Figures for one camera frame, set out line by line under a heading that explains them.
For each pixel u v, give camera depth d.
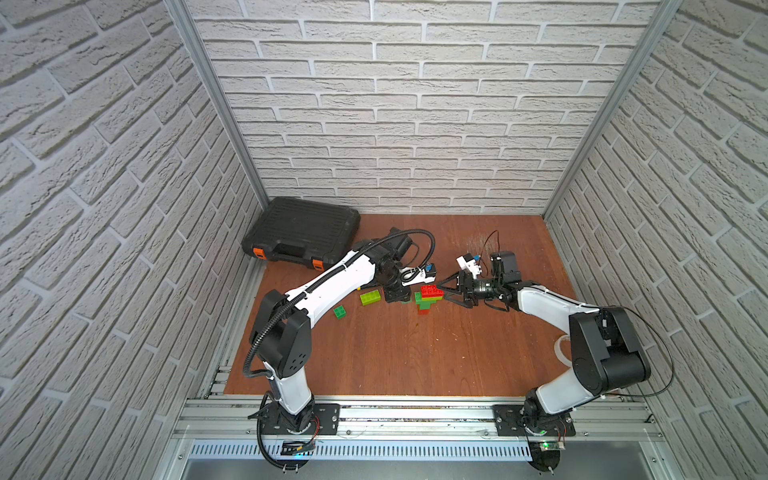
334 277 0.52
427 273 0.73
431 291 0.83
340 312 0.91
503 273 0.73
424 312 0.92
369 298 0.94
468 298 0.78
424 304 0.87
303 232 1.04
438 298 0.85
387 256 0.61
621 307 0.48
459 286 0.76
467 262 0.83
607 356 0.45
